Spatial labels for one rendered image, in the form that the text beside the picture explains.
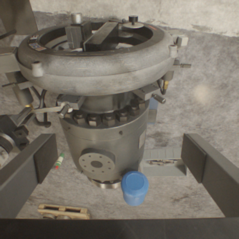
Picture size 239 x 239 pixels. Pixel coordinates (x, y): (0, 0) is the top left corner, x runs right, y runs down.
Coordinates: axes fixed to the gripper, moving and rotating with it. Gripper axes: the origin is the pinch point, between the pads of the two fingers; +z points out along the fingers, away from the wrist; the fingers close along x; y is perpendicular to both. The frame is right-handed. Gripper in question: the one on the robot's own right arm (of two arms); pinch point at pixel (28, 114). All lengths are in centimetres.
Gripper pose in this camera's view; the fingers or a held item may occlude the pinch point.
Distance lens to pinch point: 71.9
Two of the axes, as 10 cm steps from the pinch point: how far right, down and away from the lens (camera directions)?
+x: -2.6, -7.6, -6.0
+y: 9.5, -0.8, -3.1
